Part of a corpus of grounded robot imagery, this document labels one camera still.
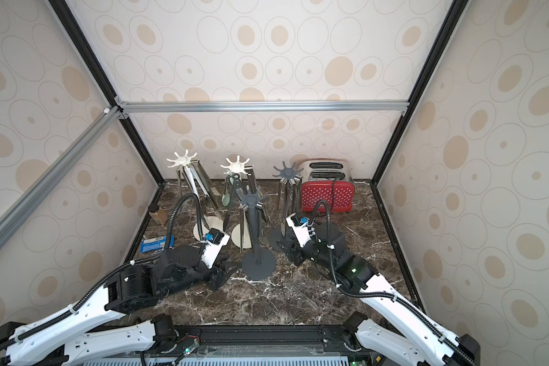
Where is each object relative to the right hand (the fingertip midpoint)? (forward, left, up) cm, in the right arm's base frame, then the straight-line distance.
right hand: (291, 235), depth 71 cm
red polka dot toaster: (+31, -15, -6) cm, 35 cm away
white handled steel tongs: (+12, +31, +13) cm, 36 cm away
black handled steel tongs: (+11, +19, +12) cm, 25 cm away
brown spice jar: (+18, +57, -15) cm, 62 cm away
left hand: (-11, +14, +3) cm, 18 cm away
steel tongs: (+20, -1, -4) cm, 21 cm away
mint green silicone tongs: (+9, +16, +11) cm, 22 cm away
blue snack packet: (+8, +58, -22) cm, 62 cm away
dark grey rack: (+1, +13, -23) cm, 26 cm away
